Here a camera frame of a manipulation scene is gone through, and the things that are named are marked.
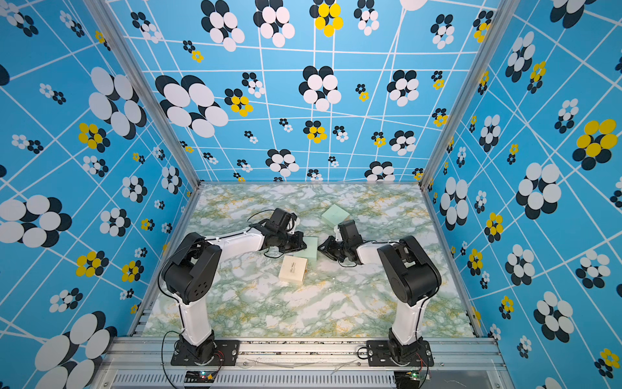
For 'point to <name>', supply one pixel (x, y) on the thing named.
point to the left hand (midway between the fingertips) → (311, 244)
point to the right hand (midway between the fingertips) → (321, 248)
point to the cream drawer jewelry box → (293, 267)
